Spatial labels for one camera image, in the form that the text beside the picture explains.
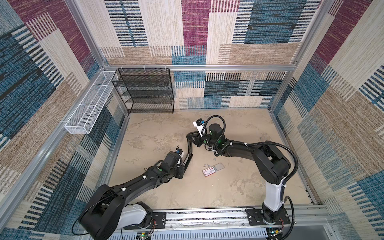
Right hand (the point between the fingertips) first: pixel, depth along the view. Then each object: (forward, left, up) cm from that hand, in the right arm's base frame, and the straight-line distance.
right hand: (188, 137), depth 89 cm
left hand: (-14, +4, -9) cm, 17 cm away
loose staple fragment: (-12, -9, -13) cm, 20 cm away
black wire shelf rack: (+39, +30, +6) cm, 50 cm away
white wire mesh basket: (-3, +48, +21) cm, 53 cm away
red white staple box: (-16, -11, -13) cm, 23 cm away
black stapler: (-9, +1, -12) cm, 15 cm away
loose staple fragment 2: (-12, -12, -13) cm, 21 cm away
